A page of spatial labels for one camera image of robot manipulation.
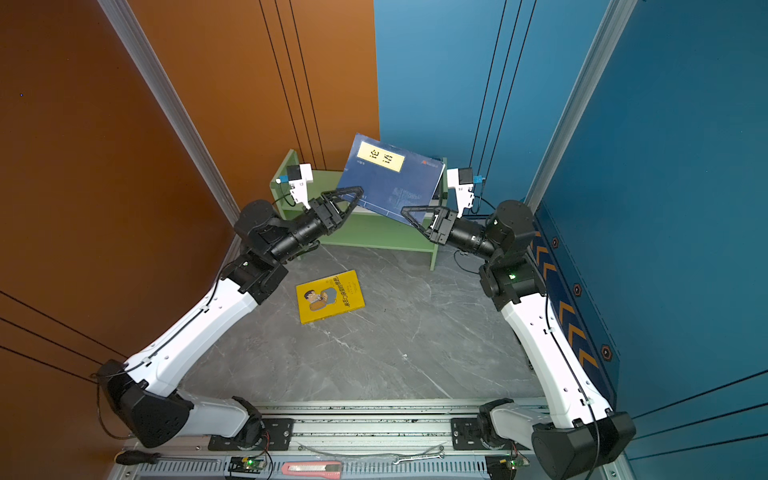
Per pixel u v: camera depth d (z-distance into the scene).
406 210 0.55
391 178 0.56
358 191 0.56
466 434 0.72
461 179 0.52
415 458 0.71
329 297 0.97
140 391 0.39
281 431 0.74
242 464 0.71
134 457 0.69
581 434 0.36
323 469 0.68
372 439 0.73
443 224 0.50
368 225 0.56
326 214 0.53
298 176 0.55
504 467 0.70
